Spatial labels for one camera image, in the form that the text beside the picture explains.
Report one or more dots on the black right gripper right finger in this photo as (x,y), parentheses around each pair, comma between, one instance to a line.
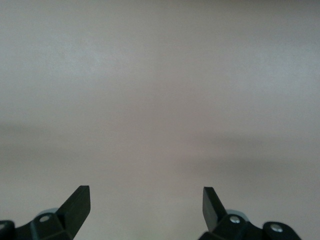
(215,220)

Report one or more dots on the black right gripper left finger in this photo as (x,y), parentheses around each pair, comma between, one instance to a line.
(72,215)

